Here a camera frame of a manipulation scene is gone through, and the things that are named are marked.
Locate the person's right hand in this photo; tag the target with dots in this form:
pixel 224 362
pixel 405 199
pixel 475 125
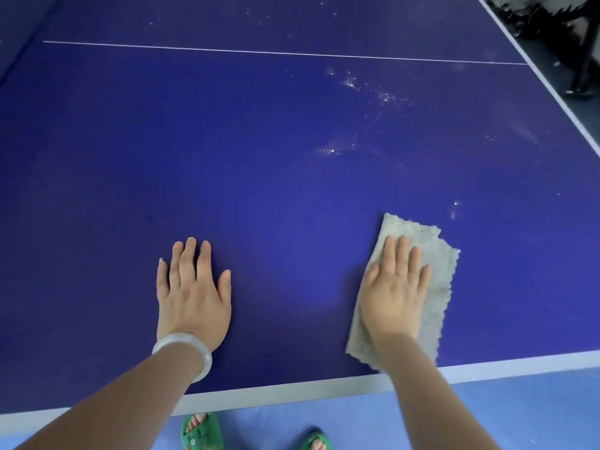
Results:
pixel 394 299

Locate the person's right forearm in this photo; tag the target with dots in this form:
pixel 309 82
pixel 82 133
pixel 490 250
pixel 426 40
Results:
pixel 431 403

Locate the green left slipper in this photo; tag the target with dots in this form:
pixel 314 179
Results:
pixel 208 435

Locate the green right slipper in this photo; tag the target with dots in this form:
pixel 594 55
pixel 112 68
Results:
pixel 307 442

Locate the grey cleaning cloth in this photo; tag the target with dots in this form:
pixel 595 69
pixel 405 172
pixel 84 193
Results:
pixel 440 271

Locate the black exercise equipment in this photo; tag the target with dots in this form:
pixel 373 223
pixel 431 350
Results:
pixel 581 51

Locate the person's left foot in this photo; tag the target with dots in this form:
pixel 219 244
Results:
pixel 197 420

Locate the blue table tennis table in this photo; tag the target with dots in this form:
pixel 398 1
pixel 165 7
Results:
pixel 234 159

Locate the person's foot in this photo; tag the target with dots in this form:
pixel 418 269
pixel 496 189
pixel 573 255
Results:
pixel 319 445
pixel 197 420

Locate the white jade bangle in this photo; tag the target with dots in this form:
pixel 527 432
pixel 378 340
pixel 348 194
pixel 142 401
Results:
pixel 180 338

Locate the green slipper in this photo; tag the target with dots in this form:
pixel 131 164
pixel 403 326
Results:
pixel 307 442
pixel 208 435

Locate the person's left forearm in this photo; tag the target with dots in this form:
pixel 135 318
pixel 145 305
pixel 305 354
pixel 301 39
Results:
pixel 117 403

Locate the person's left hand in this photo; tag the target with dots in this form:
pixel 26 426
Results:
pixel 192 304

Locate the person's right foot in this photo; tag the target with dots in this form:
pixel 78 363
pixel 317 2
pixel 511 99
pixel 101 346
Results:
pixel 319 445

